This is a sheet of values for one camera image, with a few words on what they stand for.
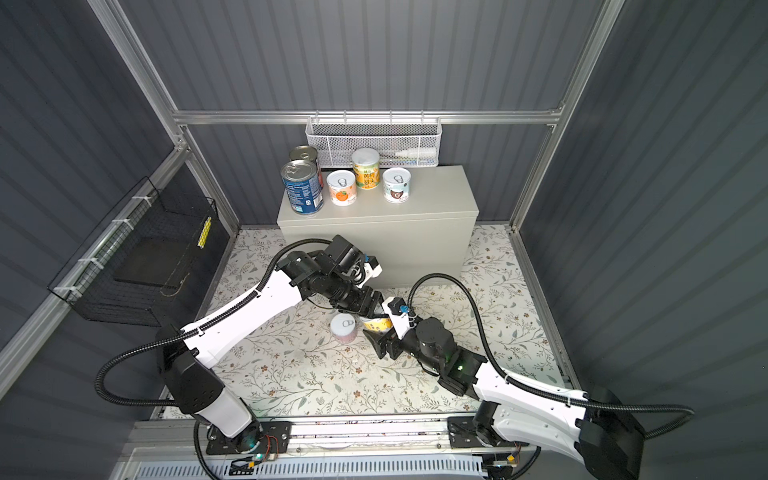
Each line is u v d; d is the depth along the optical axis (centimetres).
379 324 70
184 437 75
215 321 45
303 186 69
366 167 78
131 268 73
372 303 65
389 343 64
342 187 74
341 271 62
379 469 77
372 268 70
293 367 85
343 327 87
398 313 62
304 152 76
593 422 42
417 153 87
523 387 49
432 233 86
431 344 57
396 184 75
